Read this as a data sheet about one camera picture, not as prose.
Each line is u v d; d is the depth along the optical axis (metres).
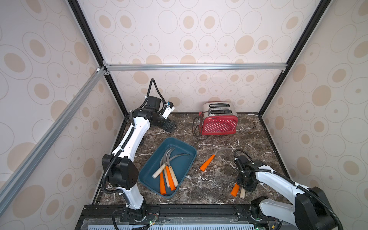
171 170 0.85
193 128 1.04
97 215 0.75
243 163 0.69
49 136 0.54
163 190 0.80
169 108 0.74
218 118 0.94
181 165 0.92
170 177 0.82
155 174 0.81
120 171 0.45
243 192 0.79
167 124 0.73
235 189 0.81
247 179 0.70
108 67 0.90
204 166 0.90
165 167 0.86
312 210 0.41
